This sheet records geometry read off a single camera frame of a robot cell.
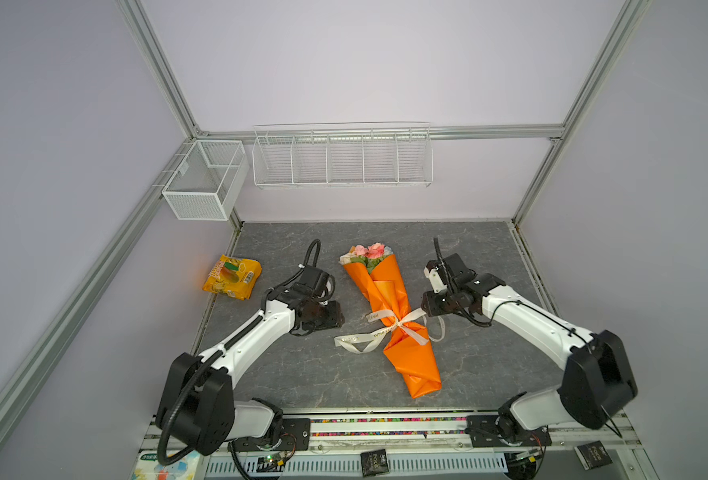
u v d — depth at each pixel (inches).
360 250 40.3
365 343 35.0
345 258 39.7
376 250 39.7
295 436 28.9
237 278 39.0
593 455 27.3
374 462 27.1
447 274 26.5
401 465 27.8
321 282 27.3
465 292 24.1
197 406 16.0
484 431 28.9
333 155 39.0
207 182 40.0
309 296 25.7
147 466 26.0
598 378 16.6
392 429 29.7
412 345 31.9
